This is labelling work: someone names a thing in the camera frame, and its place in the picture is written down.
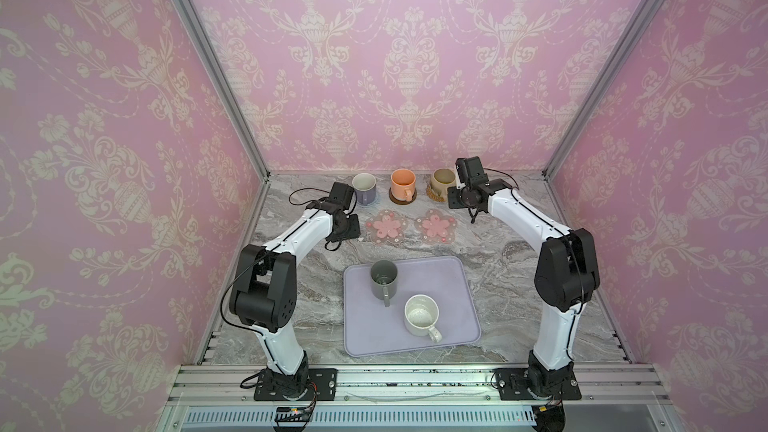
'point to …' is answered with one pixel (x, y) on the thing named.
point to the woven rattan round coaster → (434, 196)
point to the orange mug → (403, 183)
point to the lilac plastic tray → (371, 328)
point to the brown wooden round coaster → (400, 201)
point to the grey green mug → (384, 280)
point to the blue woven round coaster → (375, 204)
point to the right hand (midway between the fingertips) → (458, 195)
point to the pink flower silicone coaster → (435, 227)
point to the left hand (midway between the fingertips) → (353, 232)
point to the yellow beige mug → (442, 179)
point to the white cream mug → (421, 316)
